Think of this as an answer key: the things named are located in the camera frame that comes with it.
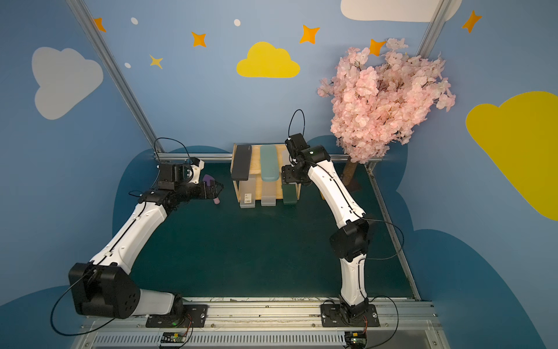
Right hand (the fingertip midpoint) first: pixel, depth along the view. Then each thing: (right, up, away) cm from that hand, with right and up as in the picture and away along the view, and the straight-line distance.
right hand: (297, 175), depth 85 cm
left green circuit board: (-43, -55, -13) cm, 71 cm away
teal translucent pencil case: (-12, +2, +10) cm, 16 cm away
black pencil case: (-23, +7, +8) cm, 26 cm away
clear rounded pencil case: (-4, +9, +14) cm, 18 cm away
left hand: (-33, -3, -2) cm, 33 cm away
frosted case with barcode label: (-23, -8, +19) cm, 31 cm away
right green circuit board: (+19, -57, -12) cm, 61 cm away
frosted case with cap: (-13, -8, +23) cm, 27 cm away
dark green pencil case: (-2, -8, +21) cm, 23 cm away
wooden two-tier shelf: (-18, +3, +6) cm, 19 cm away
